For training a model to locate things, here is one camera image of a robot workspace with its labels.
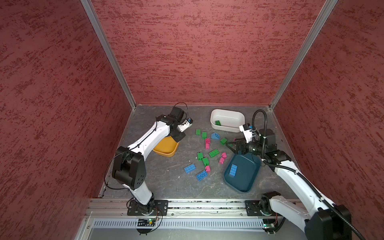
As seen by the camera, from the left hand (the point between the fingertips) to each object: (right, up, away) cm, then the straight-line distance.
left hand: (176, 137), depth 87 cm
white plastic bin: (+38, +10, +25) cm, 47 cm away
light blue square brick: (+25, -1, +13) cm, 28 cm away
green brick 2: (+17, 0, +14) cm, 22 cm away
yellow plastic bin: (-7, -8, +7) cm, 12 cm away
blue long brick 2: (+8, -19, 0) cm, 20 cm away
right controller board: (+47, -42, -17) cm, 66 cm away
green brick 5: (+17, -15, +1) cm, 23 cm away
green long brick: (+28, +8, +20) cm, 36 cm away
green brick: (+13, +1, +15) cm, 20 cm away
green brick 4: (+14, -12, +3) cm, 19 cm away
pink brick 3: (+18, -19, -2) cm, 26 cm away
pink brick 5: (+27, -15, +2) cm, 31 cm away
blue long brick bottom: (+15, -22, -2) cm, 27 cm away
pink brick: (+19, -4, +12) cm, 23 cm away
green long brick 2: (+23, -11, +5) cm, 26 cm away
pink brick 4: (+29, -12, +5) cm, 32 cm away
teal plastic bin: (+39, -21, 0) cm, 45 cm away
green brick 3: (+30, -4, +11) cm, 32 cm away
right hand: (+30, -3, -10) cm, 31 cm away
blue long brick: (+33, -19, -2) cm, 39 cm away
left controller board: (-13, -41, -15) cm, 45 cm away
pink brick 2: (+19, -6, +8) cm, 22 cm away
